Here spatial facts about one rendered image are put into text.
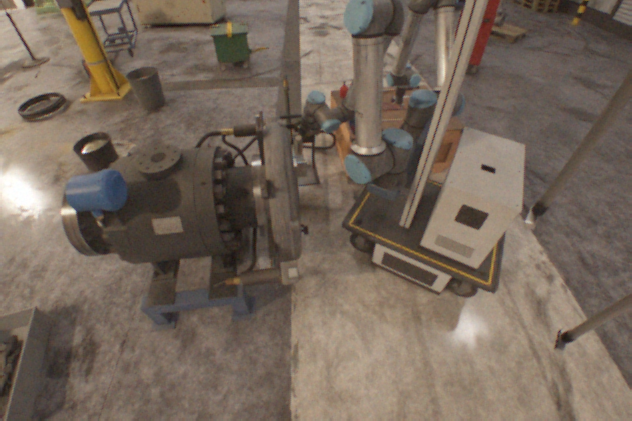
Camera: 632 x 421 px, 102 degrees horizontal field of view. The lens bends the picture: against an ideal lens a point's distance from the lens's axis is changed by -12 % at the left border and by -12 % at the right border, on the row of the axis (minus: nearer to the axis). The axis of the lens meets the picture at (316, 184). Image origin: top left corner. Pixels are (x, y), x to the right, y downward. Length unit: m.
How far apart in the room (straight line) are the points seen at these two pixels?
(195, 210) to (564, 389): 2.12
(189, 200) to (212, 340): 0.88
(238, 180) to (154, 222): 0.42
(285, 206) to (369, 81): 0.60
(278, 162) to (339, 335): 1.07
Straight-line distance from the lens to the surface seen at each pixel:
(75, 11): 4.59
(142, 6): 7.95
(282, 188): 1.23
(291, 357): 1.80
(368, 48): 1.09
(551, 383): 2.18
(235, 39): 4.61
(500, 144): 1.84
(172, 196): 1.41
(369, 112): 1.16
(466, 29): 1.26
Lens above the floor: 1.75
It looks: 44 degrees down
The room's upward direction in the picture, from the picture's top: straight up
